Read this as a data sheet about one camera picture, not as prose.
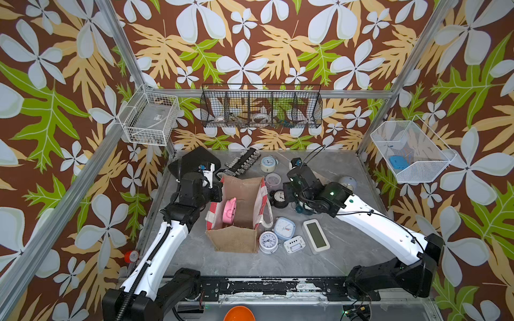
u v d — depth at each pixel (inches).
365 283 23.7
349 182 38.0
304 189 21.2
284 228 33.9
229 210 32.9
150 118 33.7
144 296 15.2
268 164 42.9
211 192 26.9
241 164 44.9
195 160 46.7
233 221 36.6
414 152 32.2
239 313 26.4
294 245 33.0
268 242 32.8
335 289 29.0
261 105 38.2
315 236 33.0
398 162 31.6
